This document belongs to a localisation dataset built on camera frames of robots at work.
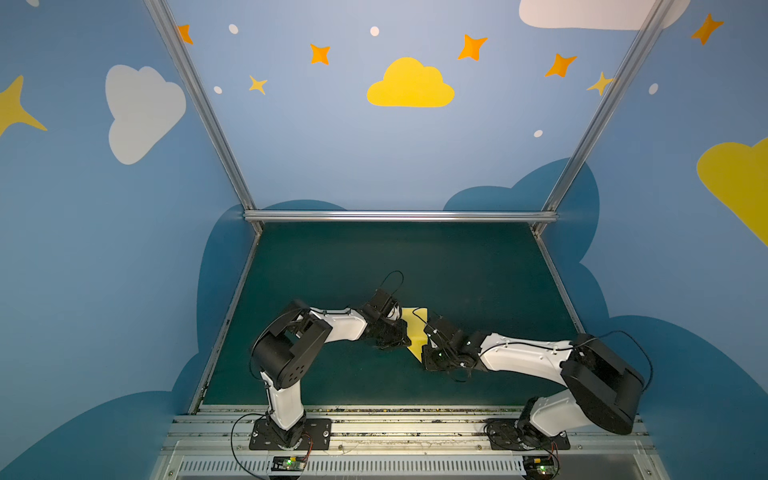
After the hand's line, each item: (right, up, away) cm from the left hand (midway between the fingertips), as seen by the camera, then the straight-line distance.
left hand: (414, 344), depth 89 cm
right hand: (+2, -4, -2) cm, 5 cm away
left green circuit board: (-32, -24, -17) cm, 44 cm away
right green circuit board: (+29, -25, -17) cm, 42 cm away
